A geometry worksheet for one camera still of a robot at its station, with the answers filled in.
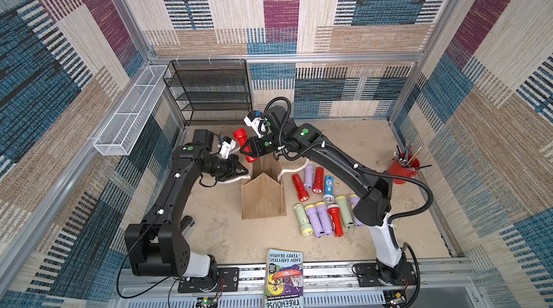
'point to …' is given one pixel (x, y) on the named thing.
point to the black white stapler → (186, 224)
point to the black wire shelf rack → (212, 90)
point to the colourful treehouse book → (284, 279)
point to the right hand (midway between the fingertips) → (249, 151)
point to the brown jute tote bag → (263, 196)
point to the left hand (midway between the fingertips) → (247, 172)
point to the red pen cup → (403, 165)
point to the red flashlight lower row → (335, 213)
